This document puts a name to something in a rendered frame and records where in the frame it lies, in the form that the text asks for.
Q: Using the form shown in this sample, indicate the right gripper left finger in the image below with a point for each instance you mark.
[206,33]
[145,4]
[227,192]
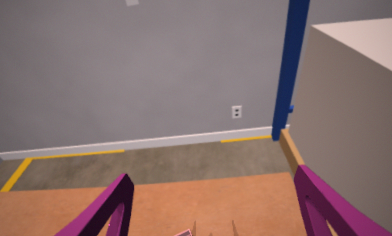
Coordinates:
[115,202]

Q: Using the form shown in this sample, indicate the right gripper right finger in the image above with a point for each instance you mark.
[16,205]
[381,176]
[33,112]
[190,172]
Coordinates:
[320,203]

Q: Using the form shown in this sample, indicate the pink rectangular tray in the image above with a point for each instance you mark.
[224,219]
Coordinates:
[184,233]

